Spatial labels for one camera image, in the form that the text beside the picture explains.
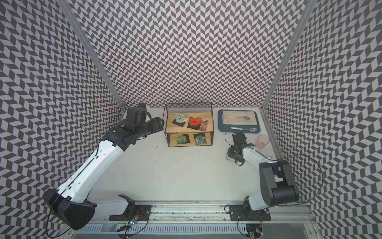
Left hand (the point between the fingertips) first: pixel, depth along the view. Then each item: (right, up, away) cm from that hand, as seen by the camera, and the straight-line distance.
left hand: (159, 125), depth 74 cm
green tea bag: (+21, -10, +25) cm, 34 cm away
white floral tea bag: (+9, +2, +14) cm, 17 cm away
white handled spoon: (+57, -4, +28) cm, 64 cm away
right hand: (+42, -21, +18) cm, 50 cm away
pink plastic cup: (+63, -12, +24) cm, 68 cm away
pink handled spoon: (+56, +5, +38) cm, 68 cm away
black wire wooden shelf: (+23, +9, +14) cm, 29 cm away
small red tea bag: (+17, 0, +14) cm, 22 cm away
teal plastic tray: (+41, -4, +34) cm, 54 cm away
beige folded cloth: (+51, +2, +35) cm, 62 cm away
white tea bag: (+39, -22, +17) cm, 48 cm away
